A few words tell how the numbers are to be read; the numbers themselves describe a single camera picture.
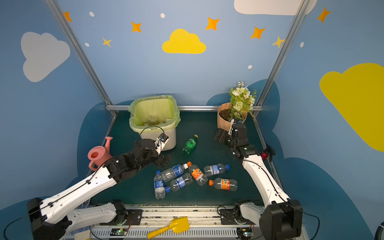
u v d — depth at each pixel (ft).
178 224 2.35
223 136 2.35
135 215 2.47
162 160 2.09
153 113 3.22
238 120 2.36
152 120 3.21
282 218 1.27
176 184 2.75
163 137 2.01
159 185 2.62
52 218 1.26
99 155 2.76
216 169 2.83
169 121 3.23
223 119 3.12
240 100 2.83
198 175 2.75
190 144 3.23
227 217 2.44
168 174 2.72
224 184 2.64
